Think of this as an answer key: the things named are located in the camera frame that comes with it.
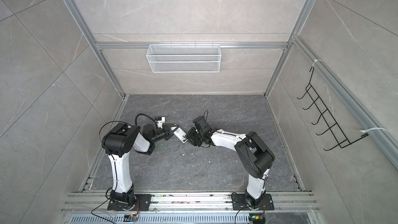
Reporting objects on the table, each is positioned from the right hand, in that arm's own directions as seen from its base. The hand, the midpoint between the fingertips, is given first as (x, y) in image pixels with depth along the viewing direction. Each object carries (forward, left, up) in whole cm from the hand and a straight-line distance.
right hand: (184, 136), depth 89 cm
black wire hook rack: (-16, -66, +24) cm, 73 cm away
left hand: (+8, +3, +1) cm, 9 cm away
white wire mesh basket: (+46, 0, +24) cm, 51 cm away
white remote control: (+3, +2, -2) cm, 4 cm away
